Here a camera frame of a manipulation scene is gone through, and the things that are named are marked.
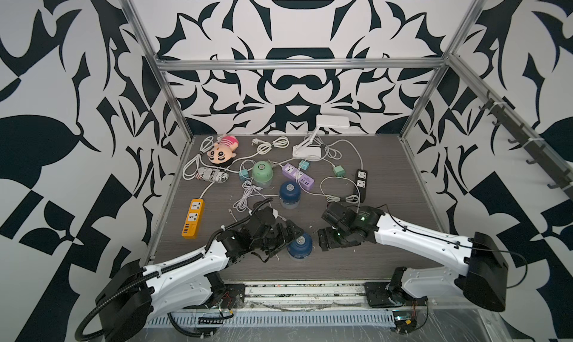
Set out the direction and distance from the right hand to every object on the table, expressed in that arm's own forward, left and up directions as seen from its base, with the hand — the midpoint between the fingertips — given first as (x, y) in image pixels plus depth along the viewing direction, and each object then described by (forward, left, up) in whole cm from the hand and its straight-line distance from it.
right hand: (326, 240), depth 79 cm
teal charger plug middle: (+36, +6, -4) cm, 37 cm away
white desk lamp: (+44, -2, +15) cm, 47 cm away
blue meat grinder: (+17, +13, +2) cm, 21 cm away
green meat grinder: (+26, +24, +3) cm, 36 cm away
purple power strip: (+29, +7, -5) cm, 30 cm away
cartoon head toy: (+41, +42, +2) cm, 59 cm away
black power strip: (+27, -19, -5) cm, 33 cm away
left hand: (+1, +10, +4) cm, 11 cm away
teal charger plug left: (+32, +33, -4) cm, 46 cm away
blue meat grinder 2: (-4, +9, +3) cm, 10 cm away
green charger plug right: (+34, -10, -6) cm, 36 cm away
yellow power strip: (+10, +50, -4) cm, 52 cm away
